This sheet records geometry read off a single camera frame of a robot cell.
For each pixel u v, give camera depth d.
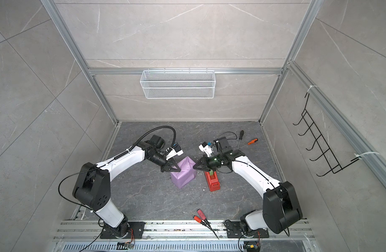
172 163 0.74
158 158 0.73
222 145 0.66
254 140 1.07
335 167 0.58
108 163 0.50
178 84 1.00
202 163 0.70
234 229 0.73
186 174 0.80
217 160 0.69
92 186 0.46
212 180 0.86
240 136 1.11
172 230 0.75
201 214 0.77
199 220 0.76
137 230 0.73
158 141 0.73
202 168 0.70
